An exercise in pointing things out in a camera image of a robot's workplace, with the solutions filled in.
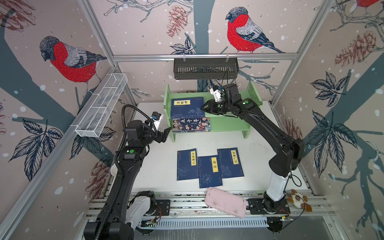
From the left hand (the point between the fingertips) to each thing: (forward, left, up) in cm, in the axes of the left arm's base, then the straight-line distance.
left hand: (162, 123), depth 74 cm
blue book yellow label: (+9, -12, +1) cm, 16 cm away
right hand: (+8, -20, +1) cm, 22 cm away
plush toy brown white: (-31, -69, -25) cm, 80 cm away
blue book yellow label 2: (-11, -12, -28) cm, 32 cm away
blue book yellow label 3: (-17, -25, -27) cm, 41 cm away
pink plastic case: (-31, -32, -25) cm, 51 cm away
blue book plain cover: (-10, -38, -27) cm, 47 cm away
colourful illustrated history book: (+8, -13, -13) cm, 20 cm away
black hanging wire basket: (+48, -25, +2) cm, 54 cm away
